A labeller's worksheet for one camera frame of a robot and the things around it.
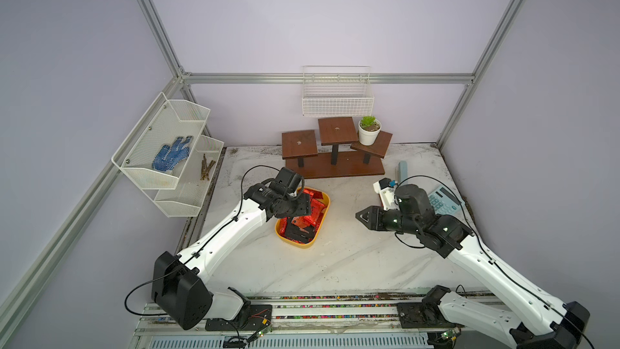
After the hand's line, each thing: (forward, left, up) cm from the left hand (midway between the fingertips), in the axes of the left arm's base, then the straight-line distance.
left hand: (300, 210), depth 80 cm
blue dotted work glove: (+12, +42, +14) cm, 46 cm away
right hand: (-6, -19, +5) cm, 21 cm away
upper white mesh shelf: (+11, +46, +15) cm, 50 cm away
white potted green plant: (+33, -26, +8) cm, 43 cm away
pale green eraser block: (+27, -43, -11) cm, 52 cm away
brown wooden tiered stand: (+35, -20, -11) cm, 41 cm away
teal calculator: (+12, -59, -15) cm, 62 cm away
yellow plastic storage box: (-7, -3, -12) cm, 14 cm away
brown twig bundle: (+20, +39, -2) cm, 44 cm away
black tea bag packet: (-4, 0, -11) cm, 12 cm away
